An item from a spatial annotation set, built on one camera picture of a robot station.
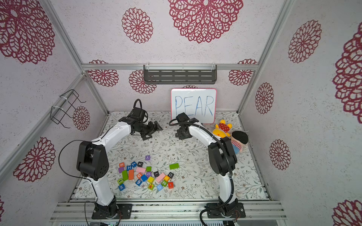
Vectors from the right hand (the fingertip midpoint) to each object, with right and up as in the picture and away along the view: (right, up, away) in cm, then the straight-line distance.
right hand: (183, 133), depth 95 cm
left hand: (-16, +1, -5) cm, 17 cm away
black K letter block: (-27, -19, -6) cm, 34 cm away
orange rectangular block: (-32, -25, -8) cm, 42 cm away
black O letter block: (-7, -24, -10) cm, 27 cm away
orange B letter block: (-10, -26, -10) cm, 30 cm away
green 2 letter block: (-11, -28, -13) cm, 33 cm away
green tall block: (-36, -25, -10) cm, 44 cm away
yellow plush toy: (+29, +3, +7) cm, 29 cm away
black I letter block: (-16, -24, -10) cm, 30 cm away
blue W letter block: (-35, -30, -14) cm, 49 cm away
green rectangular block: (-6, -21, -5) cm, 22 cm away
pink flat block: (-27, -22, -7) cm, 35 cm away
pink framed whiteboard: (+13, +22, +11) cm, 28 cm away
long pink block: (-14, -26, -10) cm, 31 cm away
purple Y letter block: (-23, -16, -3) cm, 28 cm away
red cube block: (-7, -29, -14) cm, 33 cm away
